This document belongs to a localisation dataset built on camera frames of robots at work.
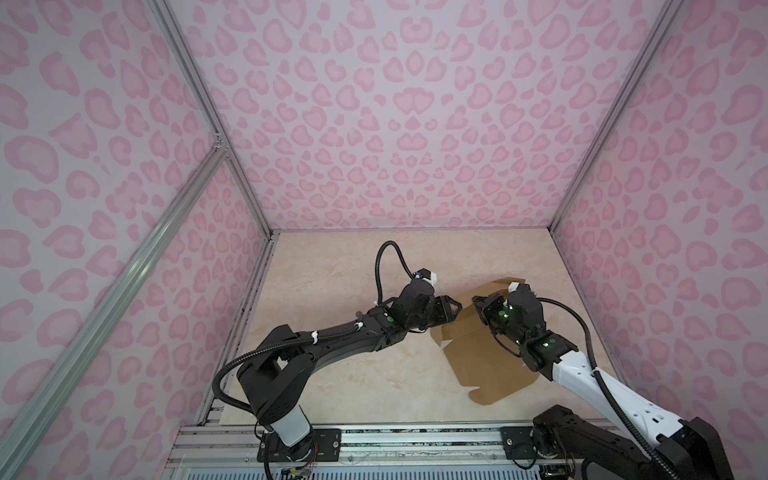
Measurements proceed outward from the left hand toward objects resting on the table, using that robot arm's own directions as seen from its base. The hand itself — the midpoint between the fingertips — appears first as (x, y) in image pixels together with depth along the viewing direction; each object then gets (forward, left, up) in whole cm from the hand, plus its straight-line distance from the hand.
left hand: (463, 304), depth 78 cm
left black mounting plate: (-28, +35, -17) cm, 48 cm away
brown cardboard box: (-7, -6, -19) cm, 21 cm away
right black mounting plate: (-29, -12, -18) cm, 36 cm away
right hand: (+3, -2, 0) cm, 4 cm away
